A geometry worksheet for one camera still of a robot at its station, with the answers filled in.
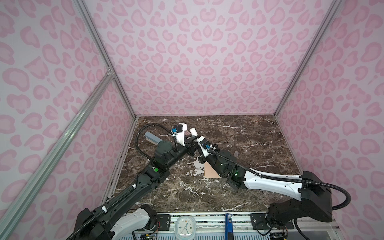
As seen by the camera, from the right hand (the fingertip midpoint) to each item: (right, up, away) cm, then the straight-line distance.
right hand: (197, 138), depth 71 cm
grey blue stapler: (-31, -2, +30) cm, 43 cm away
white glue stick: (-2, +3, -5) cm, 7 cm away
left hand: (+1, +3, -4) cm, 5 cm away
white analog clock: (-5, -41, -2) cm, 41 cm away
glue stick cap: (+25, -12, +27) cm, 39 cm away
